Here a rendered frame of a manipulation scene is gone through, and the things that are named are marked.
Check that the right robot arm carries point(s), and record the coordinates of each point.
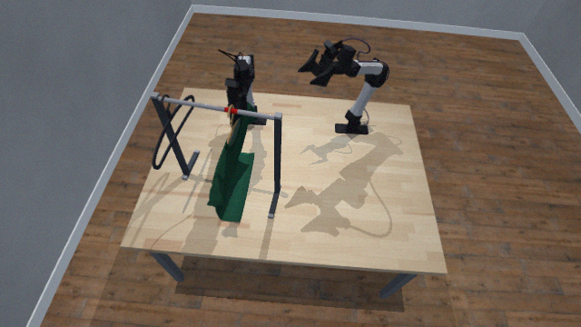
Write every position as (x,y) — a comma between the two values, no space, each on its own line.
(244,78)

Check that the dark green t-shirt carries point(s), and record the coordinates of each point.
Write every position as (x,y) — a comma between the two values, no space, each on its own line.
(232,175)

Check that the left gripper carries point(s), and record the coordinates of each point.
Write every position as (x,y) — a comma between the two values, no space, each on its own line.
(323,76)

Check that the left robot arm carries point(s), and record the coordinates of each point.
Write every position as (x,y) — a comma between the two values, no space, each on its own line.
(369,69)

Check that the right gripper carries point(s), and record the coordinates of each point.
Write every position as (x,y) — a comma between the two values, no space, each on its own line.
(238,100)

